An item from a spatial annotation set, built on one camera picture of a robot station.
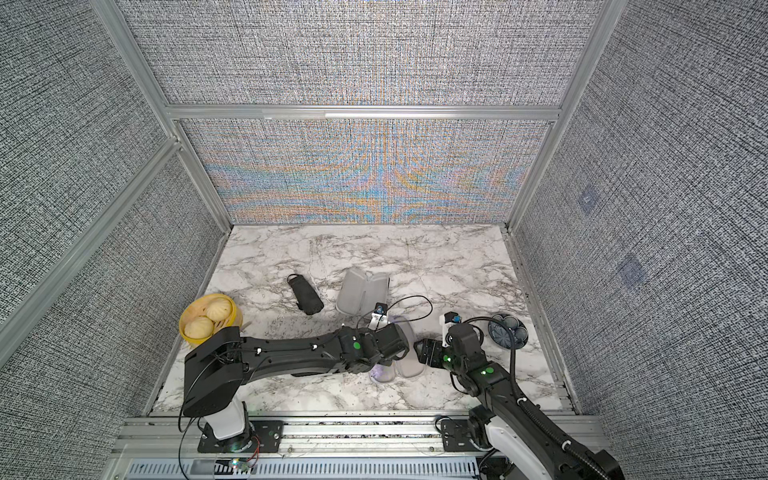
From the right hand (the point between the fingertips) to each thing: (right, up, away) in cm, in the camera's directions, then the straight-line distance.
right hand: (423, 339), depth 84 cm
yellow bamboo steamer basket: (-64, +5, +6) cm, 65 cm away
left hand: (-9, -1, -3) cm, 9 cm away
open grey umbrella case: (-19, +11, +16) cm, 28 cm away
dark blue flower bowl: (+24, 0, +6) cm, 25 cm away
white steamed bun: (-64, +3, +1) cm, 64 cm away
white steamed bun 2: (-61, +8, +6) cm, 62 cm away
